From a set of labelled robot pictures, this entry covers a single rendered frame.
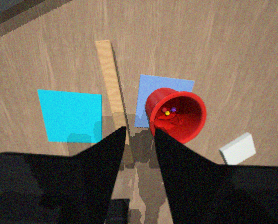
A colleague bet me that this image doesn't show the red cup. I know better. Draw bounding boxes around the red cup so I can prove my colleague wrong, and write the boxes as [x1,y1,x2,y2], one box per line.
[145,87,206,144]

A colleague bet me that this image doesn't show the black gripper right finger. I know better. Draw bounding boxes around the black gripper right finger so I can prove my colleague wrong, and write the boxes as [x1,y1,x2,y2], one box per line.
[154,128,278,224]

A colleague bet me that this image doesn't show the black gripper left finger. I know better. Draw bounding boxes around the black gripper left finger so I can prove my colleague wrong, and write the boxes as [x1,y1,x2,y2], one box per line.
[0,126,126,224]

